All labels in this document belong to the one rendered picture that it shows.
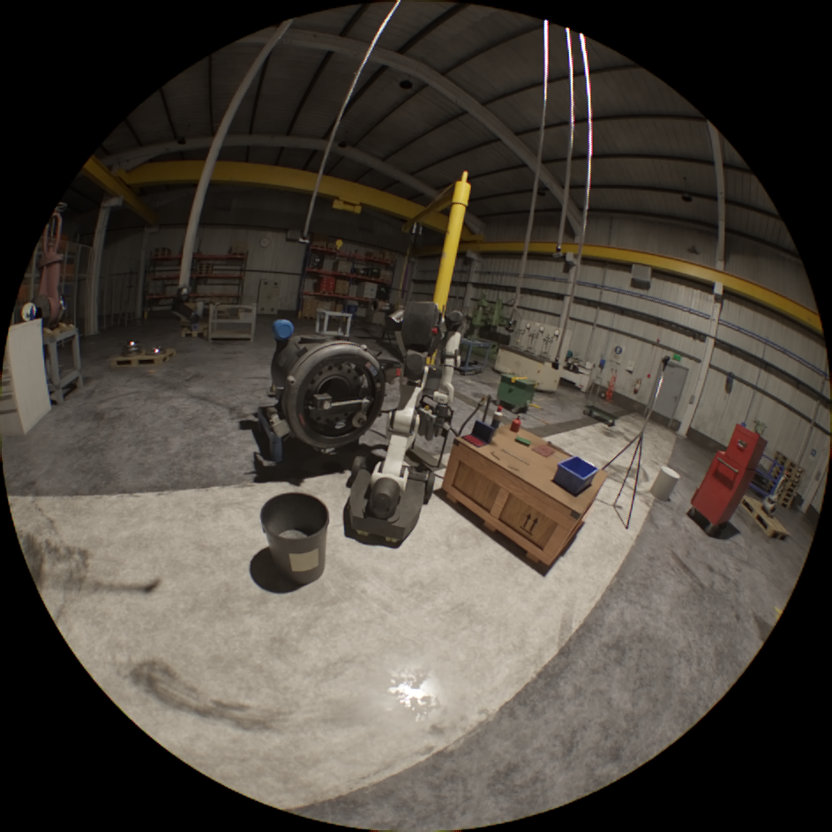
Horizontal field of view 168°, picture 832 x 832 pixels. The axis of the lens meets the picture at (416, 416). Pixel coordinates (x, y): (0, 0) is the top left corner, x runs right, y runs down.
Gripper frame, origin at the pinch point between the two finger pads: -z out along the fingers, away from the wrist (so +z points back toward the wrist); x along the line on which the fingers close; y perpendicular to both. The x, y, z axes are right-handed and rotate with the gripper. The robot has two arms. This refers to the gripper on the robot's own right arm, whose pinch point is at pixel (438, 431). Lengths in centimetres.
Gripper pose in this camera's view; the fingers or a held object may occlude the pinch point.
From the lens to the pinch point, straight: 189.1
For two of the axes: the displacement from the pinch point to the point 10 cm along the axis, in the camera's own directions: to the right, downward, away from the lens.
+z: 1.5, -9.9, -0.7
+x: 2.7, -0.3, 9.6
